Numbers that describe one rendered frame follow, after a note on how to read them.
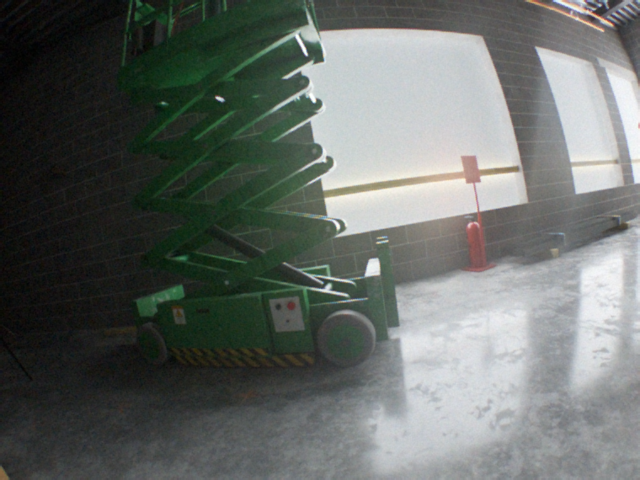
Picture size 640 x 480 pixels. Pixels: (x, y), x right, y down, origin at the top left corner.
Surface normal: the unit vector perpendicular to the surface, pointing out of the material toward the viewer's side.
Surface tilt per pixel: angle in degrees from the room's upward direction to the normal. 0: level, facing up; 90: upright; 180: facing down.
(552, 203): 90
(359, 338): 90
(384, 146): 90
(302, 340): 90
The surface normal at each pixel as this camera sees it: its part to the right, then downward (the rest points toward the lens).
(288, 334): -0.20, 0.09
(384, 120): 0.07, 0.04
